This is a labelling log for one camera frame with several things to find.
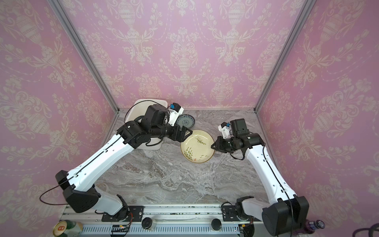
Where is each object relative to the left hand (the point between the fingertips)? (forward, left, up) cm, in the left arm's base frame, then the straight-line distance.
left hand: (186, 130), depth 68 cm
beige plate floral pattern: (-2, -5, -11) cm, 13 cm away
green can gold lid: (-35, +50, -23) cm, 65 cm away
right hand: (-1, -13, -11) cm, 17 cm away
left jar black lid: (-33, +17, -23) cm, 43 cm away
